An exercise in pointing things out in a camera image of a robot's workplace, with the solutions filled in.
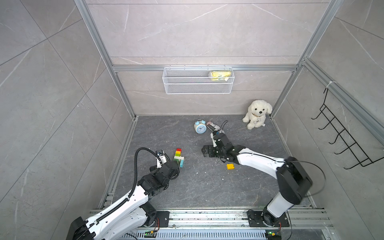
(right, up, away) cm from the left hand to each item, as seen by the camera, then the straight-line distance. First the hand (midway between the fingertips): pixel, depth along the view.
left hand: (169, 162), depth 80 cm
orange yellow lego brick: (+36, -5, +10) cm, 38 cm away
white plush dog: (+57, +29, +21) cm, 67 cm away
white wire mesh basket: (+16, +51, +17) cm, 56 cm away
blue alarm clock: (+18, +20, +24) cm, 36 cm away
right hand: (+22, +5, +9) cm, 24 cm away
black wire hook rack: (+82, +12, -17) cm, 84 cm away
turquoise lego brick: (+6, -3, +10) cm, 12 cm away
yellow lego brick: (+3, +3, +15) cm, 16 cm away
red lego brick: (+3, +4, +17) cm, 18 cm away
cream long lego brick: (+4, 0, +13) cm, 14 cm away
